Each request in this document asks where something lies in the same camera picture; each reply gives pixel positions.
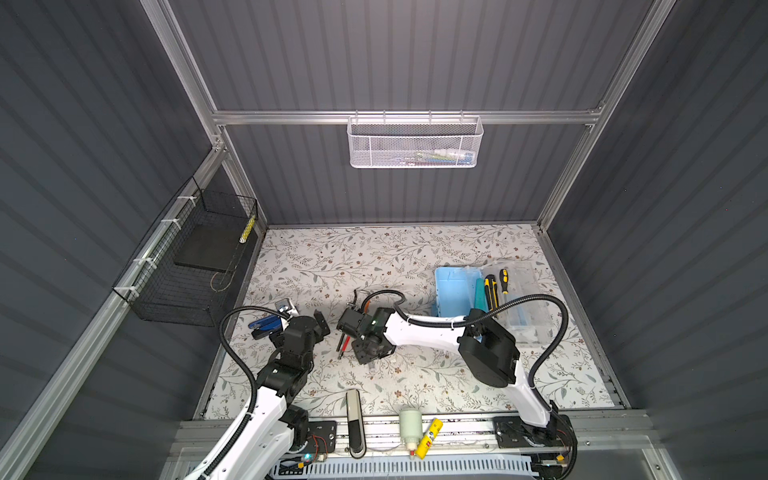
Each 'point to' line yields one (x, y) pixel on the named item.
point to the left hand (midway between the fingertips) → (301, 319)
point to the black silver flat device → (357, 443)
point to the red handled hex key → (344, 346)
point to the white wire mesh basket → (414, 141)
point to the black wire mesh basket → (182, 273)
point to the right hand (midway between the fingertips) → (367, 357)
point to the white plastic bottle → (410, 429)
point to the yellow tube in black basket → (247, 230)
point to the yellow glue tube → (429, 437)
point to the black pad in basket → (210, 246)
